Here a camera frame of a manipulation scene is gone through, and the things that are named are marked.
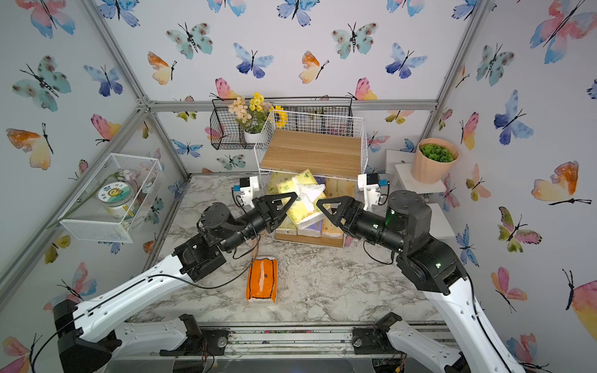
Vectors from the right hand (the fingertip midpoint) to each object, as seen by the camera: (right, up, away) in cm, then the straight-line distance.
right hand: (324, 207), depth 53 cm
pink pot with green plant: (+38, +14, +25) cm, 47 cm away
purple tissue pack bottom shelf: (-1, -11, +41) cm, 42 cm away
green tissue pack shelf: (-14, +9, +26) cm, 31 cm away
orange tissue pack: (-20, -26, +28) cm, 43 cm away
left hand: (-7, +2, +3) cm, 8 cm away
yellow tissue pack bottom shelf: (+5, -11, +41) cm, 43 cm away
